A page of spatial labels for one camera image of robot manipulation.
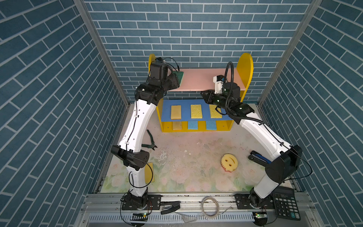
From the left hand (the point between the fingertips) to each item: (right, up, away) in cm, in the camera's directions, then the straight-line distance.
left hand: (174, 78), depth 72 cm
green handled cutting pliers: (-17, -40, +23) cm, 49 cm away
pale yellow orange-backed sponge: (-1, -27, +32) cm, 42 cm away
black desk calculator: (+58, -65, 0) cm, 87 cm away
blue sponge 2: (+24, -27, +32) cm, 48 cm away
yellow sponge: (-17, -55, +13) cm, 59 cm away
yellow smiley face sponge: (+32, -48, +12) cm, 59 cm away
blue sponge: (+11, -27, +33) cm, 44 cm away
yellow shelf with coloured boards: (+5, -16, +24) cm, 29 cm away
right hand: (+14, -6, +2) cm, 15 cm away
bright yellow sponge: (+13, -17, +23) cm, 31 cm away
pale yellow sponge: (-1, -17, +22) cm, 28 cm away
